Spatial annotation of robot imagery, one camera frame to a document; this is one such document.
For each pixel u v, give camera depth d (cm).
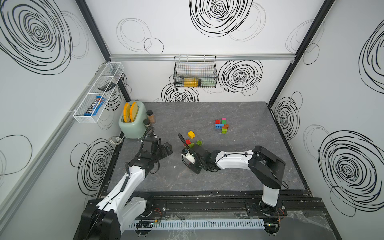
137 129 91
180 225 77
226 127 103
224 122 107
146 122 99
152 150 64
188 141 97
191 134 100
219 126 105
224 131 102
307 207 75
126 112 87
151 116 102
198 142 96
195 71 99
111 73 92
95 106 67
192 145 94
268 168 48
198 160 70
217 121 107
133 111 89
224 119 108
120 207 44
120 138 100
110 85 81
